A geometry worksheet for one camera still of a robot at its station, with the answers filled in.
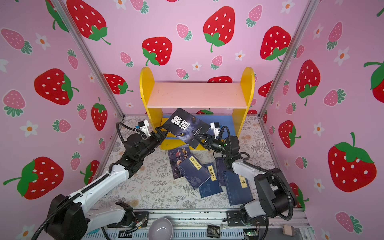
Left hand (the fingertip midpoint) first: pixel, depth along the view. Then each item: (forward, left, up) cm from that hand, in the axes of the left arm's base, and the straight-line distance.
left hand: (169, 128), depth 74 cm
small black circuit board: (-40, -22, -28) cm, 53 cm away
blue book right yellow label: (-19, -37, -28) cm, 51 cm away
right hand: (-4, -13, -2) cm, 14 cm away
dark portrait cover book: (0, 0, -29) cm, 29 cm away
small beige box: (-39, -58, -28) cm, 75 cm away
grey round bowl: (-39, +3, -29) cm, 49 cm away
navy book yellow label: (-10, -13, -27) cm, 32 cm away
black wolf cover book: (+2, -8, -1) cm, 8 cm away
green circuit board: (-40, -41, -30) cm, 65 cm away
